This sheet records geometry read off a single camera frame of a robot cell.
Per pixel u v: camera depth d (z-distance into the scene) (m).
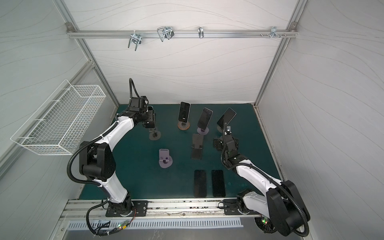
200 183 0.81
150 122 0.84
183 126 1.07
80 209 0.75
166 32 0.77
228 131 1.00
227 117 1.08
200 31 0.72
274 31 0.76
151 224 0.70
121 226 0.68
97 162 0.47
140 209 0.73
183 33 0.78
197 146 0.89
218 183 0.85
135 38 0.80
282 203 0.41
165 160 0.86
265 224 0.73
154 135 1.01
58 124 0.68
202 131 1.04
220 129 1.05
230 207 0.73
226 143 0.64
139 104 0.71
